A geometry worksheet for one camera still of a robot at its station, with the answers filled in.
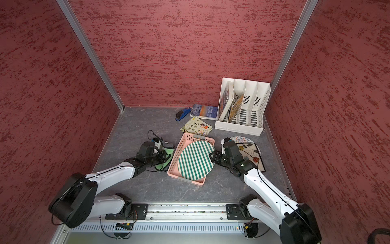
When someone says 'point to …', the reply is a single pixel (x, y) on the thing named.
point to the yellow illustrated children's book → (235, 108)
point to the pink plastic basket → (185, 139)
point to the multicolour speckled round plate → (244, 140)
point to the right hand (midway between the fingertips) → (210, 159)
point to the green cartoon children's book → (196, 126)
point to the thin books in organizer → (227, 98)
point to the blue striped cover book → (204, 112)
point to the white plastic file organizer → (242, 105)
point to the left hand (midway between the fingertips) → (170, 158)
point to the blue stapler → (181, 114)
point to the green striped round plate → (194, 161)
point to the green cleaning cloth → (160, 166)
